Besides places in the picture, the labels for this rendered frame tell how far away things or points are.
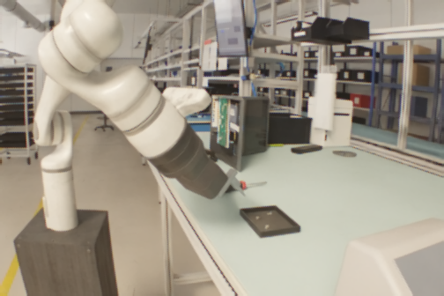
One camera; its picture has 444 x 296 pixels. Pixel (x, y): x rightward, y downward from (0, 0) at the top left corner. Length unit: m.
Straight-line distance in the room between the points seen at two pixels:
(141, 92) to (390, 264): 0.31
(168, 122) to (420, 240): 0.31
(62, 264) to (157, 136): 0.59
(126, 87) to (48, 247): 0.61
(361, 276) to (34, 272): 0.85
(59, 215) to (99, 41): 0.65
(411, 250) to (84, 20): 0.37
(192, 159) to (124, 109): 0.12
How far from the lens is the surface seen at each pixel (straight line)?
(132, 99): 0.37
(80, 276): 0.91
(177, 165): 0.42
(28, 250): 0.93
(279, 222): 0.63
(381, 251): 0.25
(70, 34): 0.35
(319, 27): 1.32
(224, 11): 2.43
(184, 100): 0.43
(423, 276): 0.26
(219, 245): 0.53
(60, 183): 0.89
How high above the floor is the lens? 1.26
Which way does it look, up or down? 12 degrees down
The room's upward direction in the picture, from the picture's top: 2 degrees clockwise
